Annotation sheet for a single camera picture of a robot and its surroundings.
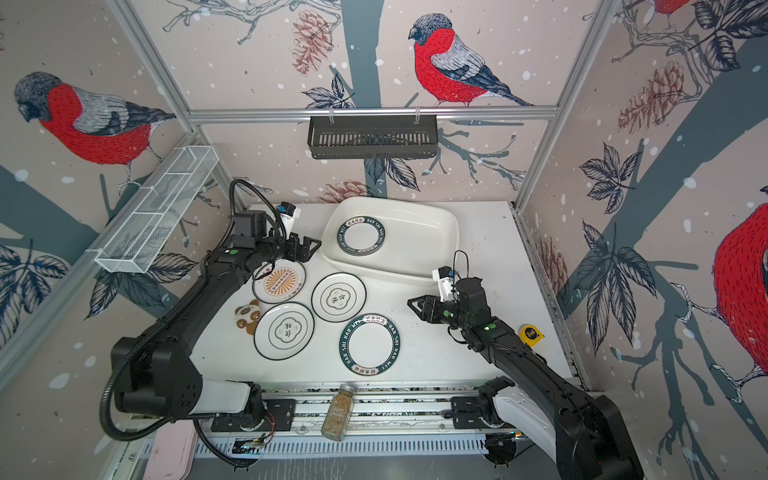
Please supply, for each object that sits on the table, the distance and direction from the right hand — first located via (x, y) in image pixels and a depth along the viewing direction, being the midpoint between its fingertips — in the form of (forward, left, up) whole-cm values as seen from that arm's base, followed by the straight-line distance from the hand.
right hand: (411, 307), depth 80 cm
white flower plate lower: (-4, +39, -11) cm, 41 cm away
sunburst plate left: (+12, +43, -9) cm, 46 cm away
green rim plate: (+33, +20, -9) cm, 40 cm away
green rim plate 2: (-5, +13, -14) cm, 20 cm away
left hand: (+14, +30, +12) cm, 35 cm away
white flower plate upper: (+8, +24, -11) cm, 27 cm away
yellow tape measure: (-2, -34, -10) cm, 36 cm away
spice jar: (-25, +17, -7) cm, 31 cm away
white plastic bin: (+34, +5, -11) cm, 36 cm away
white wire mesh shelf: (+11, +68, +21) cm, 72 cm away
